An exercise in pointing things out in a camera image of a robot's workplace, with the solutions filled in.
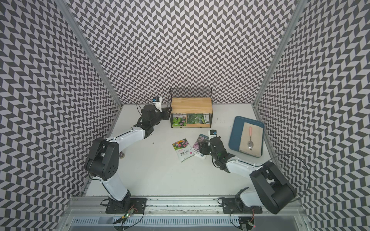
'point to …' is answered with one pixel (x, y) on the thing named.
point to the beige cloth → (256, 138)
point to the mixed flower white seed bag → (183, 149)
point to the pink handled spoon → (250, 144)
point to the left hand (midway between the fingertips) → (171, 108)
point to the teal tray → (236, 132)
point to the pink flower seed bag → (196, 147)
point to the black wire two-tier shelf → (192, 108)
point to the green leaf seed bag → (195, 118)
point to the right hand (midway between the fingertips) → (203, 145)
